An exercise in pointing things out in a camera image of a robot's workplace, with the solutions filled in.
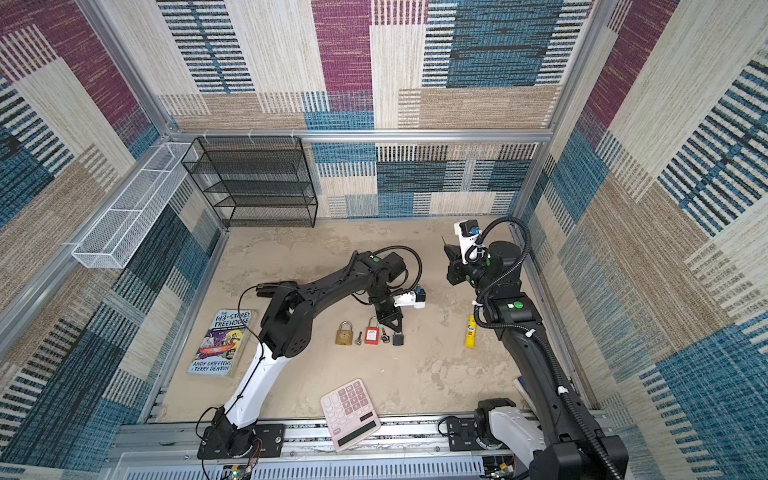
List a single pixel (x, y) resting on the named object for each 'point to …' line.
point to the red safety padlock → (372, 334)
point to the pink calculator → (350, 414)
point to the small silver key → (358, 341)
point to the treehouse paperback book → (217, 353)
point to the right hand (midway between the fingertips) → (448, 250)
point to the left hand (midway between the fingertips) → (399, 324)
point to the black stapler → (266, 290)
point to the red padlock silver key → (384, 337)
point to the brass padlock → (344, 336)
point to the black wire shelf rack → (255, 181)
